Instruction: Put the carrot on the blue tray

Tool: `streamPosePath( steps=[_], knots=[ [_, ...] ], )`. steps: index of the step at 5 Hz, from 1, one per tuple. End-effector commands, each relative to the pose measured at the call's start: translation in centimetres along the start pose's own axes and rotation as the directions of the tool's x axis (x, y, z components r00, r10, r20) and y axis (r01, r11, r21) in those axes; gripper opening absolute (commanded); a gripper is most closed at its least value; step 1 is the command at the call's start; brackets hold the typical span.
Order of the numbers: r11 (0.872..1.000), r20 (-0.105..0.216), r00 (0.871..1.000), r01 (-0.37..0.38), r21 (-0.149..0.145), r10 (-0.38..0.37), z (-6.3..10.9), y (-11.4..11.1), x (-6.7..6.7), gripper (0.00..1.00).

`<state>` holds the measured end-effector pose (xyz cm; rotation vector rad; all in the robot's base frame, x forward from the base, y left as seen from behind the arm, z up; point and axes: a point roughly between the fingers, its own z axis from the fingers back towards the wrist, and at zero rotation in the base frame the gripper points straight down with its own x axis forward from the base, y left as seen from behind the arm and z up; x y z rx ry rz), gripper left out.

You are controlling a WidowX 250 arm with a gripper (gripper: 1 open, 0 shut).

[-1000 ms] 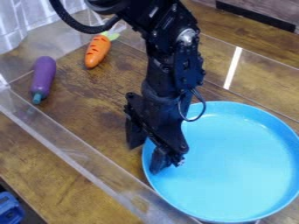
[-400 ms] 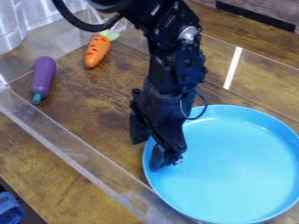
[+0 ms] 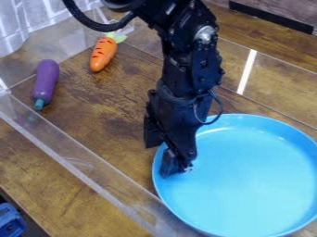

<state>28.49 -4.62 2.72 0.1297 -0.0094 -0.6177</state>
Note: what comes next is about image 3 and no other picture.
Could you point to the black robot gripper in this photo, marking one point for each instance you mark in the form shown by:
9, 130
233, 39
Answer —
172, 120

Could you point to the blue round plastic tray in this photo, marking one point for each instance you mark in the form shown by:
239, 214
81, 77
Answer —
252, 185

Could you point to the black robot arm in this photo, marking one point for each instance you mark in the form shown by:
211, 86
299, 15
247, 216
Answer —
188, 30

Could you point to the orange toy carrot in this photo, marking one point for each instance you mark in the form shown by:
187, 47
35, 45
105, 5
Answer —
105, 50

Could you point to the purple toy eggplant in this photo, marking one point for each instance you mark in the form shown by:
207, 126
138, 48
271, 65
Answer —
47, 78

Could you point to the blue object at corner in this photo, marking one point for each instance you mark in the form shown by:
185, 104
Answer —
13, 223

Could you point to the white checkered cloth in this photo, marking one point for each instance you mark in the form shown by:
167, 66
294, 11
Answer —
25, 16

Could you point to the clear acrylic enclosure wall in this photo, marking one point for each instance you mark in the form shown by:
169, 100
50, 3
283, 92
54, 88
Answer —
74, 164

